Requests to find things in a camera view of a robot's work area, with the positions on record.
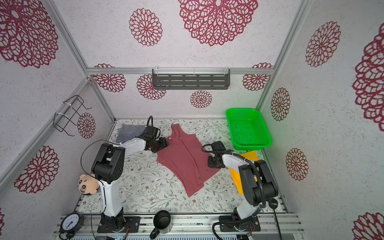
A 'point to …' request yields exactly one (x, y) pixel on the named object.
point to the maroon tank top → (185, 158)
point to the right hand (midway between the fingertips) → (212, 161)
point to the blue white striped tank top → (126, 132)
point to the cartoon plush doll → (88, 184)
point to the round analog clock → (72, 222)
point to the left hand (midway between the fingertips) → (166, 145)
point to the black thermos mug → (162, 222)
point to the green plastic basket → (248, 130)
